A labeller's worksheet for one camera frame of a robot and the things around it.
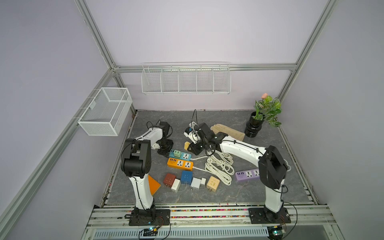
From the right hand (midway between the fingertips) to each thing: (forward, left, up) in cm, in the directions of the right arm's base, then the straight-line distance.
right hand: (189, 146), depth 86 cm
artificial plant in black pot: (+18, -47, +13) cm, 52 cm away
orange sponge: (-19, +20, -11) cm, 29 cm away
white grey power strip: (+25, -1, -10) cm, 27 cm away
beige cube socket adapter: (-20, -13, -6) cm, 24 cm away
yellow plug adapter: (0, +2, +3) cm, 3 cm away
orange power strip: (-7, +6, -9) cm, 13 cm away
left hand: (+3, +11, -10) cm, 15 cm away
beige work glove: (+22, -20, -11) cm, 31 cm away
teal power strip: (-2, +3, -9) cm, 9 cm away
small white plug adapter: (-17, -8, -9) cm, 21 cm away
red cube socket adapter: (-17, +11, -6) cm, 21 cm away
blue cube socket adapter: (-16, +1, -7) cm, 17 cm away
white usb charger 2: (-18, -4, -10) cm, 21 cm away
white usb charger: (-19, +7, -7) cm, 22 cm away
